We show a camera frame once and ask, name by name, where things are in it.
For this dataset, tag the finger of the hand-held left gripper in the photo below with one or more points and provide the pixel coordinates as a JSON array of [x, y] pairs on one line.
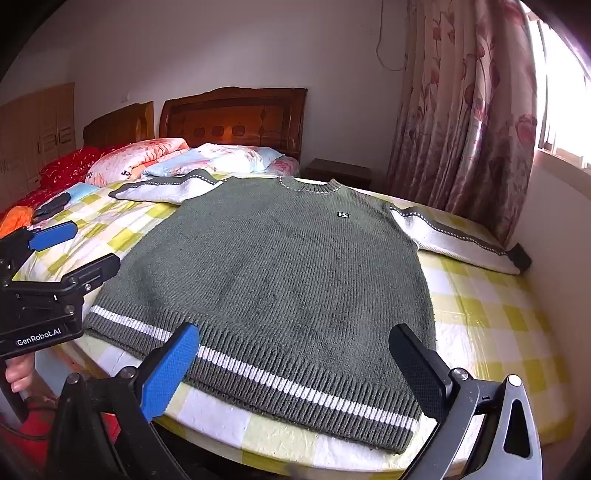
[[51, 235], [94, 270]]

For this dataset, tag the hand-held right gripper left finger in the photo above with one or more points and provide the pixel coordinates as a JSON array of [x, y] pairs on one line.
[[171, 369]]

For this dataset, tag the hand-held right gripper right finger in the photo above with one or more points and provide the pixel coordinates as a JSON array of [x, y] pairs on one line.
[[418, 374]]

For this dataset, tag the person's left hand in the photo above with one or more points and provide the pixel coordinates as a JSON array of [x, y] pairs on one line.
[[21, 373]]

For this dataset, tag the dark folded cloth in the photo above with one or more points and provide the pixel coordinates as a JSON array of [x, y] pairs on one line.
[[51, 206]]

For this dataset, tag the orange cloth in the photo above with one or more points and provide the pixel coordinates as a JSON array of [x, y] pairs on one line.
[[14, 221]]

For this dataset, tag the light blue cloth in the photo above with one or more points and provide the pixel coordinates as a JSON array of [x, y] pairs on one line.
[[82, 191]]

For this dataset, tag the red patterned quilt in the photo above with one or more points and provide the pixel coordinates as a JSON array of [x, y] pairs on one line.
[[64, 168]]

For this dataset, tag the yellow white checkered bedsheet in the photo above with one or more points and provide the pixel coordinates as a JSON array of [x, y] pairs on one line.
[[485, 323]]

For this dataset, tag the light wooden wardrobe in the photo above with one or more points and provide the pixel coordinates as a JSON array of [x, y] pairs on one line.
[[32, 138]]

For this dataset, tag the pink floral quilt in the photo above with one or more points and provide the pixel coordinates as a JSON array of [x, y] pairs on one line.
[[134, 159]]

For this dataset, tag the person's red floral clothing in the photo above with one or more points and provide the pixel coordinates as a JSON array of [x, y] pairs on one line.
[[32, 431]]

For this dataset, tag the light brown wooden headboard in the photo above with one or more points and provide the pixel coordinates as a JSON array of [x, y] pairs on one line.
[[120, 127]]

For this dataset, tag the pale floral pillow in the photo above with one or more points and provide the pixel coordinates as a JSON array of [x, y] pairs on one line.
[[231, 157]]

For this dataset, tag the dark wooden headboard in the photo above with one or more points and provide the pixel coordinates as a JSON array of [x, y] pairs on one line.
[[231, 124]]

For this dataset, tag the brown wooden nightstand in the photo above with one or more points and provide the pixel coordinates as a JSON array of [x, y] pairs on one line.
[[337, 173]]

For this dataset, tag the pink floral curtain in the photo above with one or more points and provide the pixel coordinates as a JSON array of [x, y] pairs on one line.
[[461, 115]]

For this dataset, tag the window with metal grille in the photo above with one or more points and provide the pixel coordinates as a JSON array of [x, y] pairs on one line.
[[565, 101]]

